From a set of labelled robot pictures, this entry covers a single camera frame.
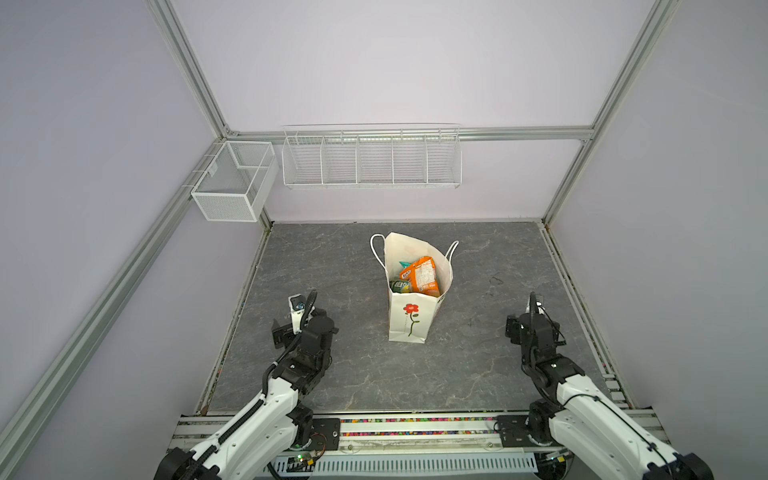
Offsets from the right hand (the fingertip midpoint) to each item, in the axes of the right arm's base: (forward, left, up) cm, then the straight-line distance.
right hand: (534, 320), depth 84 cm
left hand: (-1, +67, +4) cm, 67 cm away
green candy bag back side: (+6, +38, +8) cm, 39 cm away
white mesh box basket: (+40, +92, +19) cm, 102 cm away
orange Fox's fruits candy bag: (+9, +32, +10) cm, 35 cm away
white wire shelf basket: (+47, +47, +23) cm, 71 cm away
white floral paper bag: (-3, +35, +8) cm, 36 cm away
